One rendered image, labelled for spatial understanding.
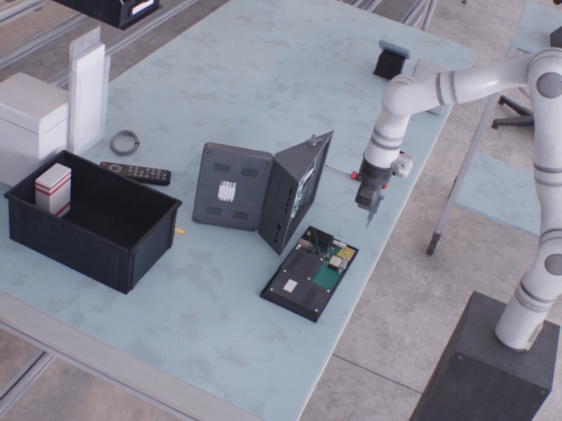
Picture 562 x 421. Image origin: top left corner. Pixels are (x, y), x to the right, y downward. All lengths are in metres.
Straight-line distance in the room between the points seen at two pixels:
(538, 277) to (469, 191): 1.69
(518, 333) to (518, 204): 1.66
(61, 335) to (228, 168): 0.49
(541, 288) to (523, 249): 1.99
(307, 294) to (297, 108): 0.80
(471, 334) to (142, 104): 1.06
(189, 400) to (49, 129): 0.65
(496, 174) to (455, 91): 2.06
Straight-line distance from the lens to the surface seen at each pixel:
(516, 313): 1.83
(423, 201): 3.79
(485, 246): 3.67
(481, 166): 3.62
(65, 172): 1.63
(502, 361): 1.87
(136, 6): 1.48
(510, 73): 1.60
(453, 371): 1.88
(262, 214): 1.67
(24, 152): 1.69
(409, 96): 1.58
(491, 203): 3.39
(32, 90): 1.71
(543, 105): 1.55
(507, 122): 4.70
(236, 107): 2.15
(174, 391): 1.38
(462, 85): 1.57
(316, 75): 2.42
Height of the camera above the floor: 2.09
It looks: 37 degrees down
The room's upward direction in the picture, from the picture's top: 14 degrees clockwise
